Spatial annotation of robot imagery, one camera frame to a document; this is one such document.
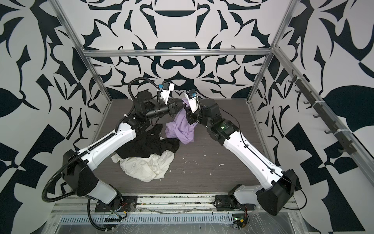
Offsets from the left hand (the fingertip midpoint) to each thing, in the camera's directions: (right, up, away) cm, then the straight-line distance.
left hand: (189, 98), depth 65 cm
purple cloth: (-5, -14, +14) cm, 21 cm away
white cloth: (-24, -37, +16) cm, 47 cm away
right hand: (-1, -2, +5) cm, 5 cm away
